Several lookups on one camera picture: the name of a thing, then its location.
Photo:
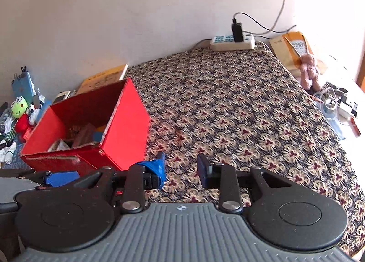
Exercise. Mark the white cable bundle gadgets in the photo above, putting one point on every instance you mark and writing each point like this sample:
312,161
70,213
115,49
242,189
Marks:
334,102

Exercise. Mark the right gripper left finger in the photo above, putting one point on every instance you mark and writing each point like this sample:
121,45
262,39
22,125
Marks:
140,177

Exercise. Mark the white power strip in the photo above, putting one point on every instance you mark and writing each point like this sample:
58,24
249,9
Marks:
227,43

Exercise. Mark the clear plastic case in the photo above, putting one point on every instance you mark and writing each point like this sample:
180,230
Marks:
84,136

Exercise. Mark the black charger plug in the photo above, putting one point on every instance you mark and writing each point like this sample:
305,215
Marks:
237,32

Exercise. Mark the orange gourd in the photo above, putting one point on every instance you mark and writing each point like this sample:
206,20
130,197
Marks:
101,129

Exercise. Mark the red lighter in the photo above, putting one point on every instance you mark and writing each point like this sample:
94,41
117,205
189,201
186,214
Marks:
354,126

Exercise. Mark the blue face mask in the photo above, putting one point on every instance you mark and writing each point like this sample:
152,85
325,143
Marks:
335,125

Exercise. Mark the pink plush bear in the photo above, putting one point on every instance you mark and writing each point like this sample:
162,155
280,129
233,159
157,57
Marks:
309,73

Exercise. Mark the orange beige envelope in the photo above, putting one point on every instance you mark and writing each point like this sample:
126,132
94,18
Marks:
289,48

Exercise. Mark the green frog plush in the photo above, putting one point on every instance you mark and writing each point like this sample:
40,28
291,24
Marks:
19,107

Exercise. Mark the blue capped white bottle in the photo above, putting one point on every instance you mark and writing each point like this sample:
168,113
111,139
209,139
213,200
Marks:
97,136

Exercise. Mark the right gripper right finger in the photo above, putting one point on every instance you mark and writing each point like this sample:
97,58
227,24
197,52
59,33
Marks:
227,180

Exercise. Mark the yellow paperback book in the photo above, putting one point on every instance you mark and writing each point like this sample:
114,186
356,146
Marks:
102,79

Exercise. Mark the white smartphone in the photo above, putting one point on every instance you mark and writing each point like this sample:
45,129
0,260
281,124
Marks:
62,96

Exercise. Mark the blue notebook with clips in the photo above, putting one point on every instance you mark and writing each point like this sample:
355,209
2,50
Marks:
22,85

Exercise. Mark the floral patterned tablecloth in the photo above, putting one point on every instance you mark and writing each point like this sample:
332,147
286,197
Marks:
242,108

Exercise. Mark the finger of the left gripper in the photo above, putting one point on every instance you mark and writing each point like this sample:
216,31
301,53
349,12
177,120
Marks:
58,179

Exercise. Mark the brown pine cone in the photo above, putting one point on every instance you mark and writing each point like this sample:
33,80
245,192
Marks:
73,131

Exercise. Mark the red cardboard box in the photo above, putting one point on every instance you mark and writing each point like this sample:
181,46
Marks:
107,126

